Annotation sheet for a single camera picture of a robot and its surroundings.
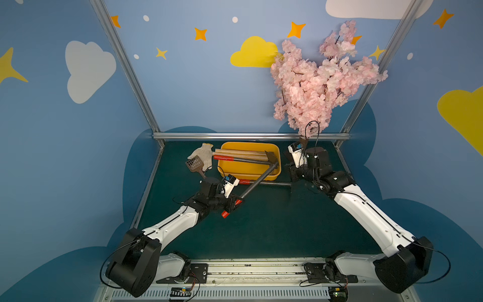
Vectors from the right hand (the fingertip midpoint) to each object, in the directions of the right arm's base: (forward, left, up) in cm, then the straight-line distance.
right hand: (292, 162), depth 79 cm
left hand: (-11, +21, -12) cm, 26 cm away
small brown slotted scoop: (+14, +50, -23) cm, 56 cm away
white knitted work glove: (+26, +47, -26) cm, 59 cm away
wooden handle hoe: (+20, +16, -21) cm, 33 cm away
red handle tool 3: (+4, +19, -24) cm, 31 cm away
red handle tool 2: (+5, +6, -8) cm, 11 cm away
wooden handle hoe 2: (+25, +5, -24) cm, 35 cm away
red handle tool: (+16, +29, -18) cm, 38 cm away
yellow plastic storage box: (+14, +19, -26) cm, 35 cm away
